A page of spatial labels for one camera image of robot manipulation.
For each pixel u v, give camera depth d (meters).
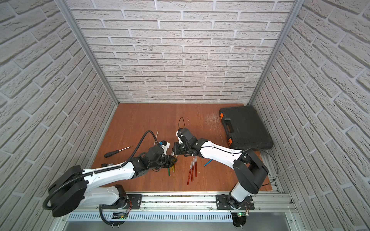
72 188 0.41
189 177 0.83
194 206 0.74
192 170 0.85
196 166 0.87
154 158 0.64
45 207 0.40
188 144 0.64
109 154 0.90
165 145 0.77
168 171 0.84
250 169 0.45
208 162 0.87
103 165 0.85
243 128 0.96
